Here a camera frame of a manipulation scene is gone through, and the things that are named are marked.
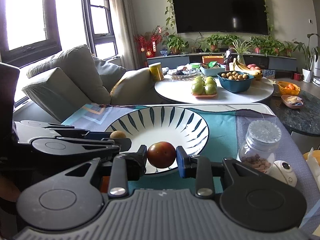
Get brown kiwi fruit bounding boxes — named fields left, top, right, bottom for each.
left=110, top=131, right=126, bottom=139

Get dark red plum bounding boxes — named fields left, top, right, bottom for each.
left=147, top=141, right=176, bottom=168

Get white bowl blue leaf pattern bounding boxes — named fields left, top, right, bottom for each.
left=106, top=106, right=209, bottom=177

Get clear jar with brown snacks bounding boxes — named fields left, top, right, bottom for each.
left=237, top=120, right=281, bottom=174

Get teal grey tablecloth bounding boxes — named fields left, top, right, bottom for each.
left=63, top=103, right=319, bottom=237

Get green apples on pink tray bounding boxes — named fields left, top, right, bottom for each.
left=191, top=76, right=217, bottom=98

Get round white coffee table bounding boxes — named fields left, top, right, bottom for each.
left=154, top=68, right=275, bottom=104

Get blue bowl of longans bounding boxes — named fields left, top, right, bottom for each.
left=217, top=71, right=254, bottom=93

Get glass dish with snacks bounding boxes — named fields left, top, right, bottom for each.
left=168, top=66, right=198, bottom=79

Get light blue snack box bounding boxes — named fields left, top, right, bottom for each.
left=200, top=61, right=226, bottom=77

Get yellow tin can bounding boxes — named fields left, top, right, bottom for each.
left=149, top=62, right=164, bottom=82

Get grey sofa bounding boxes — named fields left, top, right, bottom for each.
left=22, top=45, right=162, bottom=122

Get banana bunch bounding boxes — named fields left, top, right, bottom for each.
left=233, top=58, right=263, bottom=81

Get pink dish with snacks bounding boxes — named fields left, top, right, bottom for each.
left=281, top=95, right=304, bottom=109

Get dark marble round table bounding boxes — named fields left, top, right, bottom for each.
left=268, top=90, right=320, bottom=137

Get orange basket with tangerines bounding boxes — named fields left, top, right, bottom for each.
left=277, top=81, right=300, bottom=96

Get potted green plant left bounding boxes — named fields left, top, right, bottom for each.
left=163, top=34, right=189, bottom=55

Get red flower decoration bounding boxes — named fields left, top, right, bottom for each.
left=134, top=25, right=168, bottom=59

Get spider plant in vase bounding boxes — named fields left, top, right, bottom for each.
left=232, top=38, right=252, bottom=65

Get grey tv cabinet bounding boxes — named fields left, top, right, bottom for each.
left=146, top=53, right=298, bottom=72

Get tall potted plant white pot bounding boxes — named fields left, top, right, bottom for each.
left=293, top=33, right=319, bottom=83

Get small white camera gadget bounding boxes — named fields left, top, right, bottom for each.
left=267, top=160, right=297, bottom=187

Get black wall television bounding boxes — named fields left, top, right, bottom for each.
left=172, top=0, right=268, bottom=35

